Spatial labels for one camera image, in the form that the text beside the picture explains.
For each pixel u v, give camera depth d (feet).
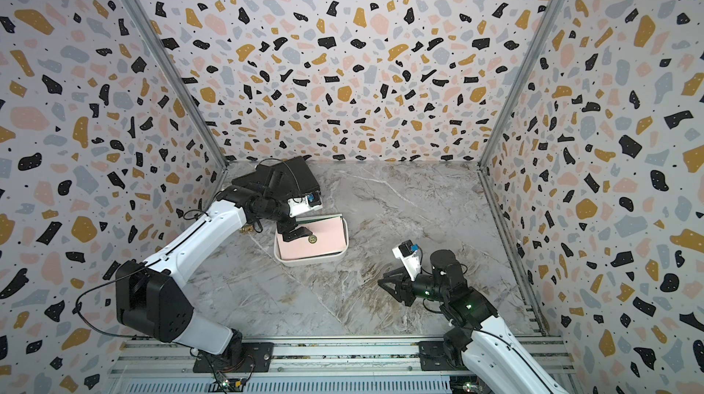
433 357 2.41
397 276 2.36
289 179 2.29
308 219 3.01
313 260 2.90
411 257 2.17
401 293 2.14
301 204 2.34
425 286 2.10
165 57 2.84
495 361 1.64
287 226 2.40
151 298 1.37
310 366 2.40
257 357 2.40
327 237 3.03
